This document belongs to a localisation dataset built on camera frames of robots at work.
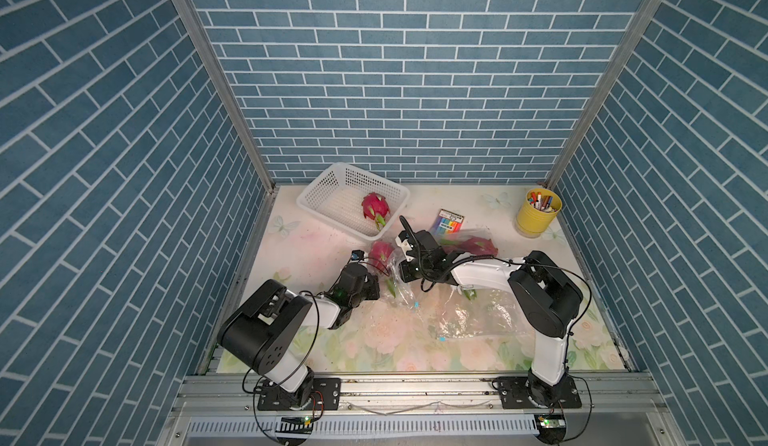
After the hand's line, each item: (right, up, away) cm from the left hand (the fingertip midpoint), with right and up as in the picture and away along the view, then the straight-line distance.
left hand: (384, 281), depth 93 cm
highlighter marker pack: (+22, +18, +15) cm, 32 cm away
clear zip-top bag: (+6, -1, -14) cm, 16 cm away
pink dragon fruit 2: (-3, +23, +9) cm, 25 cm away
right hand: (+4, +3, -1) cm, 5 cm away
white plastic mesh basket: (-19, +28, +24) cm, 42 cm away
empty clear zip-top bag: (+27, -8, -6) cm, 28 cm away
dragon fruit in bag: (+28, +11, +1) cm, 30 cm away
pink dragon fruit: (-1, +9, -2) cm, 10 cm away
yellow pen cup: (+50, +18, +6) cm, 53 cm away
